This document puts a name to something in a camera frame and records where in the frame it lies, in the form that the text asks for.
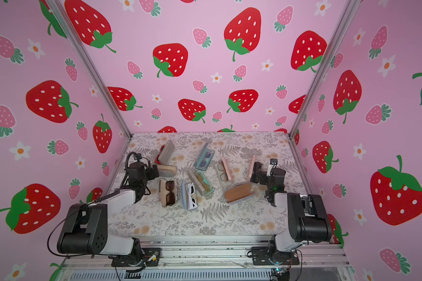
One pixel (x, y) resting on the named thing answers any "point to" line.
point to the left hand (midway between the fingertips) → (147, 166)
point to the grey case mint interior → (200, 181)
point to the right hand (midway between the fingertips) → (272, 170)
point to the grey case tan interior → (237, 192)
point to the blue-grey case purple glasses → (204, 158)
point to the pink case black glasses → (255, 171)
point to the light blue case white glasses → (189, 195)
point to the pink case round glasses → (223, 172)
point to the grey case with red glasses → (165, 153)
